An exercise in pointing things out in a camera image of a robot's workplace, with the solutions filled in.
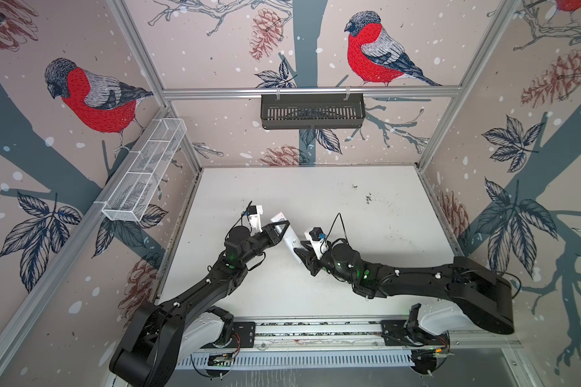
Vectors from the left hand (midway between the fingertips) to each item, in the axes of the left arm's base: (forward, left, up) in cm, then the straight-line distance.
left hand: (289, 225), depth 76 cm
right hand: (-5, -2, -6) cm, 9 cm away
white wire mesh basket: (+21, +49, +10) cm, 54 cm away
